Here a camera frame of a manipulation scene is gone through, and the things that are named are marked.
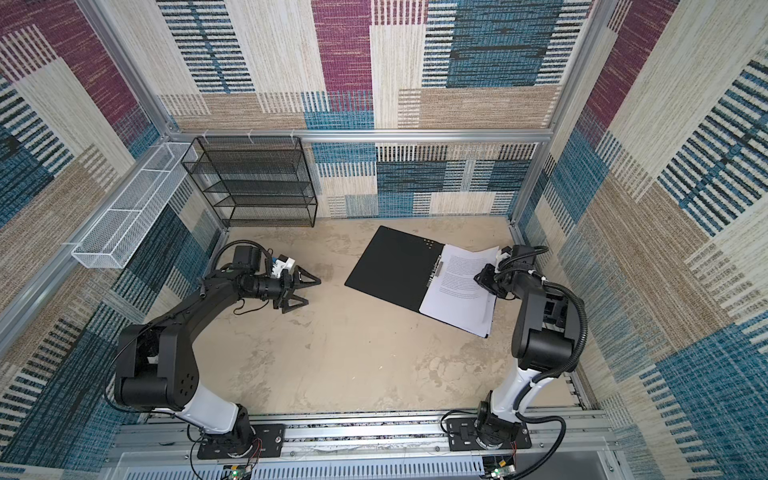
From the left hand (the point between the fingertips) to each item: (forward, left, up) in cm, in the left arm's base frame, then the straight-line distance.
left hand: (314, 287), depth 84 cm
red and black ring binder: (+18, -24, -16) cm, 35 cm away
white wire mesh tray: (+3, +44, +18) cm, 47 cm away
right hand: (+8, -49, -9) cm, 51 cm away
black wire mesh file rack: (+45, +27, +2) cm, 52 cm away
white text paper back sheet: (+5, -42, -15) cm, 45 cm away
